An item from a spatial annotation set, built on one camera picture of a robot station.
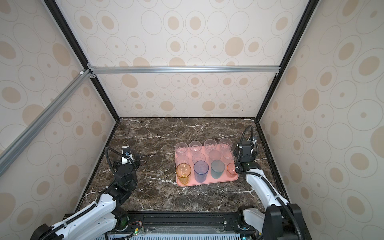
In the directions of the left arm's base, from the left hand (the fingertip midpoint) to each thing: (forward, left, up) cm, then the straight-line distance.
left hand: (129, 150), depth 78 cm
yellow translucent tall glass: (-6, -28, -13) cm, 31 cm away
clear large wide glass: (+4, -36, -15) cm, 39 cm away
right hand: (+6, -64, -6) cm, 64 cm away
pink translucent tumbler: (-3, -56, -18) cm, 59 cm away
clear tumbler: (+11, -25, -17) cm, 32 cm away
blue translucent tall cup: (-6, -37, -11) cm, 39 cm away
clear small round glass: (+7, -47, -17) cm, 50 cm away
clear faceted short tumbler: (+14, -44, -17) cm, 49 cm away
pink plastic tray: (+6, -54, -19) cm, 58 cm away
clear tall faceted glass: (+15, -54, -18) cm, 59 cm away
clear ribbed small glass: (+14, -34, -17) cm, 40 cm away
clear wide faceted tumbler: (+3, -26, -16) cm, 31 cm away
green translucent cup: (-5, -46, -11) cm, 48 cm away
